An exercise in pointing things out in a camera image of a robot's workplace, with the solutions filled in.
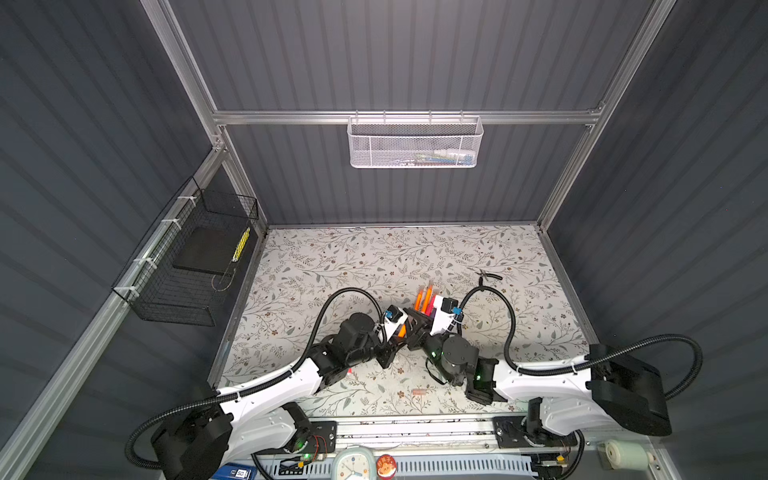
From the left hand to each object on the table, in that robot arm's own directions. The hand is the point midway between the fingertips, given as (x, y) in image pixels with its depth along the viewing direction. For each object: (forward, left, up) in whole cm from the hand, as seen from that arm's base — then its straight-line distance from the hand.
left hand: (404, 333), depth 78 cm
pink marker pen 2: (-5, +15, -12) cm, 20 cm away
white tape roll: (-29, -45, -4) cm, 54 cm away
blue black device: (-27, +40, -10) cm, 49 cm away
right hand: (0, +1, +7) cm, 7 cm away
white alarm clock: (-27, +14, -10) cm, 32 cm away
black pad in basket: (+18, +49, +17) cm, 54 cm away
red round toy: (-28, +6, -12) cm, 31 cm away
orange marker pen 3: (+19, -10, -13) cm, 25 cm away
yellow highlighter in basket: (+20, +42, +15) cm, 49 cm away
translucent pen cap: (-11, -4, -12) cm, 17 cm away
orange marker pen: (-2, +1, +6) cm, 6 cm away
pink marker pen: (-1, -5, +15) cm, 16 cm away
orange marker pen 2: (+17, -7, -12) cm, 22 cm away
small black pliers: (+25, -31, -11) cm, 42 cm away
